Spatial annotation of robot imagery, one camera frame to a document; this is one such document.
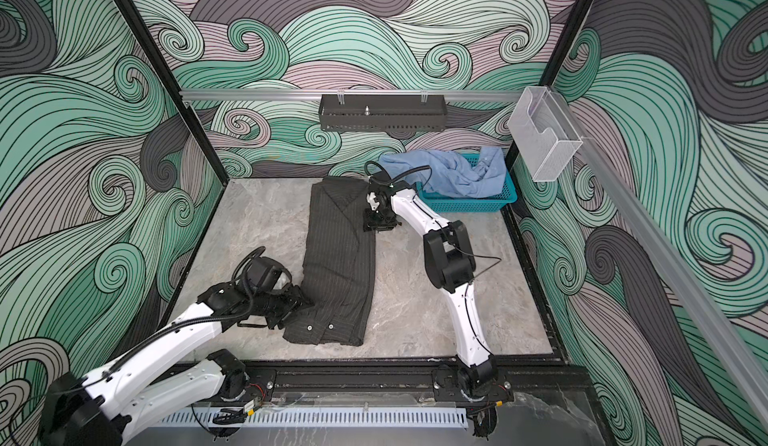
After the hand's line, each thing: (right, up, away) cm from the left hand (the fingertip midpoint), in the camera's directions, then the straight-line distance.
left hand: (313, 305), depth 77 cm
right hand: (+15, +19, +21) cm, 32 cm away
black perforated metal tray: (+19, +56, +18) cm, 62 cm away
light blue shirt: (+53, +39, +36) cm, 75 cm away
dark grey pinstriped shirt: (+5, +7, +18) cm, 20 cm away
